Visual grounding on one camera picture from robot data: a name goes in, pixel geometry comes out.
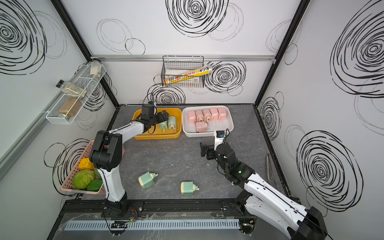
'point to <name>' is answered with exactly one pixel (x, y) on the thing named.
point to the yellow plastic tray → (155, 132)
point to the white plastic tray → (189, 129)
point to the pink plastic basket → (68, 184)
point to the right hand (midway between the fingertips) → (209, 143)
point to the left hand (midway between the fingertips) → (163, 115)
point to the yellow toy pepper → (85, 163)
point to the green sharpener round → (172, 123)
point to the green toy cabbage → (81, 178)
